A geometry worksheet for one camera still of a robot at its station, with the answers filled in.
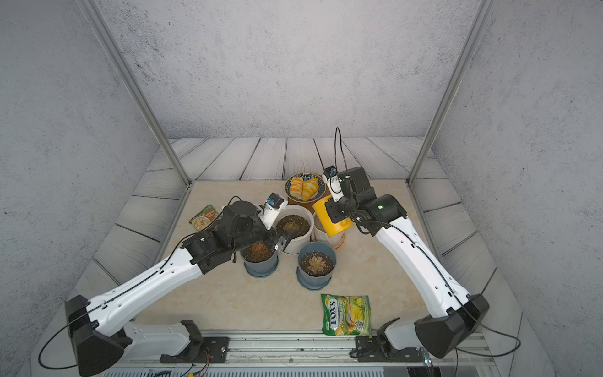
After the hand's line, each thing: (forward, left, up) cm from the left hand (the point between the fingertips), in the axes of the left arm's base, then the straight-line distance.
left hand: (265, 244), depth 65 cm
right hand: (-5, -26, +13) cm, 30 cm away
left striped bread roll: (+44, -7, -23) cm, 50 cm away
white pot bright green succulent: (+15, -16, -18) cm, 28 cm away
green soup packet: (+30, +34, -27) cm, 53 cm away
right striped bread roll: (+43, -13, -23) cm, 51 cm away
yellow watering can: (+8, -19, -5) cm, 21 cm away
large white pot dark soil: (+21, -8, -20) cm, 30 cm away
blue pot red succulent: (+6, +5, -21) cm, 22 cm away
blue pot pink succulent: (+4, -15, -20) cm, 25 cm away
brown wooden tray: (+41, -21, -25) cm, 52 cm away
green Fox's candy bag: (-11, -24, -28) cm, 38 cm away
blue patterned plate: (+55, -11, -26) cm, 62 cm away
